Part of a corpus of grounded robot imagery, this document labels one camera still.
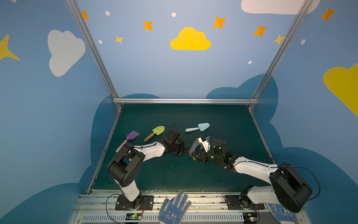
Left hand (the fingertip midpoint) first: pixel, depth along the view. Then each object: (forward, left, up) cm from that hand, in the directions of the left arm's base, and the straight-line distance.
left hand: (193, 148), depth 87 cm
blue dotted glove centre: (-33, +12, -8) cm, 36 cm away
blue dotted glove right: (-34, -46, -7) cm, 58 cm away
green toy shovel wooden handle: (+18, +26, -7) cm, 33 cm away
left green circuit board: (-35, +32, -9) cm, 48 cm away
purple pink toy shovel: (+13, +44, -6) cm, 46 cm away
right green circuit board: (-35, -29, -9) cm, 46 cm away
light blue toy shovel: (+23, -9, -8) cm, 26 cm away
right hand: (-3, -1, +2) cm, 4 cm away
